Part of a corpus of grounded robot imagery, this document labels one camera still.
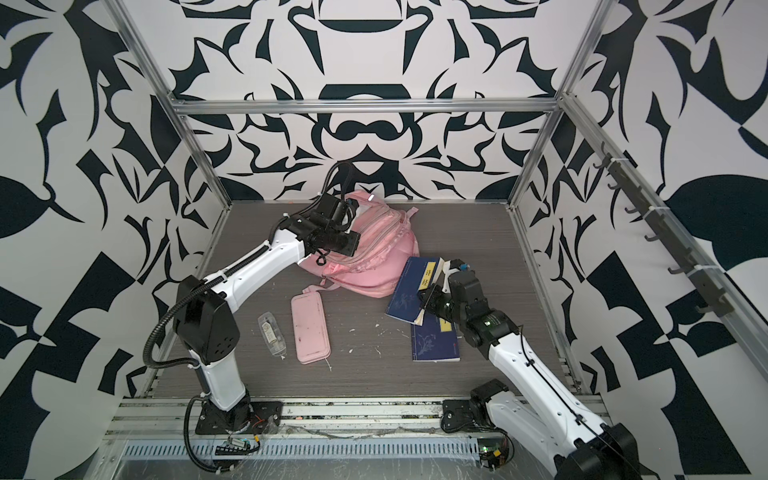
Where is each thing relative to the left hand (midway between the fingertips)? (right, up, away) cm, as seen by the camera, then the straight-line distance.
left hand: (356, 235), depth 86 cm
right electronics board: (+33, -51, -15) cm, 63 cm away
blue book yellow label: (+14, -18, -5) cm, 23 cm away
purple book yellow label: (+22, -30, -1) cm, 37 cm away
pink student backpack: (+9, -3, 0) cm, 10 cm away
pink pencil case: (-13, -26, 0) cm, 29 cm away
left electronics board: (-27, -49, -15) cm, 58 cm away
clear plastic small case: (-24, -28, +1) cm, 37 cm away
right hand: (+16, -14, -8) cm, 23 cm away
